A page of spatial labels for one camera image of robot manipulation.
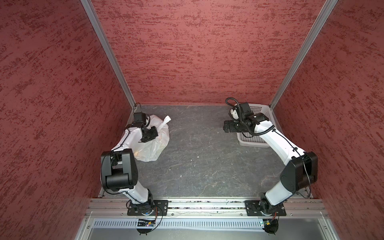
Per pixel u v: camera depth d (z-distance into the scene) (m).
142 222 0.73
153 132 0.83
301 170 0.43
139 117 0.73
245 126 0.59
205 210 0.74
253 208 0.73
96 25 0.76
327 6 0.71
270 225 0.70
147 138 0.79
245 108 0.67
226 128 0.78
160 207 0.75
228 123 0.77
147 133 0.80
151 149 0.88
